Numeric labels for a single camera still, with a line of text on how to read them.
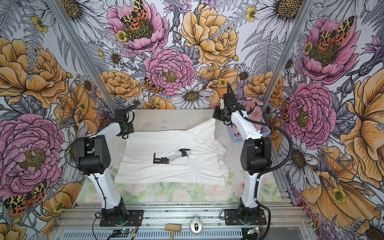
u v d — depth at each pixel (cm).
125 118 87
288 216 76
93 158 54
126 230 71
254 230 72
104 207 62
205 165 92
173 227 70
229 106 70
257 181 56
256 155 53
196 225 61
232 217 74
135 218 74
